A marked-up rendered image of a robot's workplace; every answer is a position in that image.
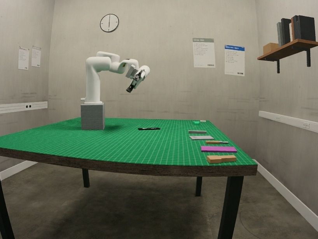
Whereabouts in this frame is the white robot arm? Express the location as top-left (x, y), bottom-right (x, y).
top-left (80, 51), bottom-right (150, 104)

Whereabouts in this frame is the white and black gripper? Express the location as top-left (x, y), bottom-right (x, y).
top-left (126, 70), bottom-right (145, 93)

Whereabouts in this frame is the green work mat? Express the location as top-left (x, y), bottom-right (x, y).
top-left (0, 118), bottom-right (257, 166)

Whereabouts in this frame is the pink flat bar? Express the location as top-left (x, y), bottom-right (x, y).
top-left (201, 146), bottom-right (237, 153)

